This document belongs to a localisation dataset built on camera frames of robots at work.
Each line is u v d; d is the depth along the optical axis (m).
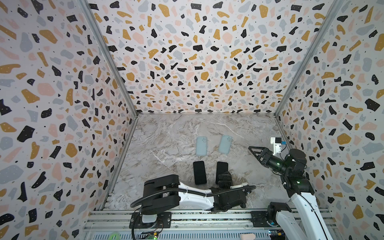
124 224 0.74
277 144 0.67
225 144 1.07
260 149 0.67
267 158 0.64
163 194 0.49
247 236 0.69
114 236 0.70
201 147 1.03
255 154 0.65
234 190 0.55
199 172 0.91
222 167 0.93
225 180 0.72
